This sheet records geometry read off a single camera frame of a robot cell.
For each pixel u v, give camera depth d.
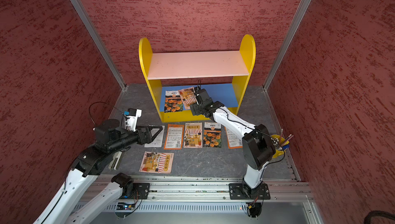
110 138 0.49
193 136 0.94
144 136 0.58
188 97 0.95
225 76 0.72
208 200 0.75
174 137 0.92
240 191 0.74
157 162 0.83
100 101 0.98
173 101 0.92
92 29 0.87
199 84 1.23
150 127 0.97
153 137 0.58
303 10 0.79
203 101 0.67
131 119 0.59
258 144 0.49
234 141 0.92
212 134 0.95
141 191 0.74
